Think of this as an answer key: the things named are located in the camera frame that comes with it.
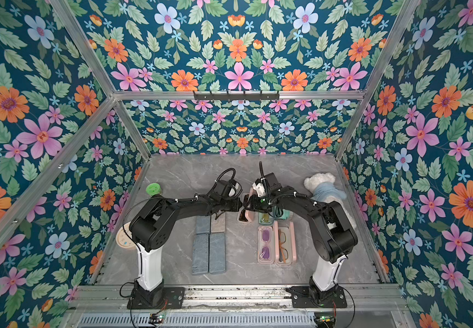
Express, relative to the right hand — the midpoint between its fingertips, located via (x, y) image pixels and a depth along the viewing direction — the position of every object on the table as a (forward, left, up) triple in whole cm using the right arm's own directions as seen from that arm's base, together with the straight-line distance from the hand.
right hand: (253, 203), depth 91 cm
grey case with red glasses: (-8, +22, -5) cm, 24 cm away
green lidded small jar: (+8, +50, -1) cm, 51 cm away
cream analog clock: (-16, +56, -4) cm, 58 cm away
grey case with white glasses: (-23, +20, -4) cm, 31 cm away
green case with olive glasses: (-4, -6, -6) cm, 9 cm away
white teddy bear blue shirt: (+8, -33, +2) cm, 34 cm away
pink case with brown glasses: (-6, +3, -1) cm, 7 cm away
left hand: (+4, +4, -5) cm, 8 cm away
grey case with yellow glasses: (-21, +14, -5) cm, 26 cm away
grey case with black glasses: (-7, +16, -4) cm, 18 cm away
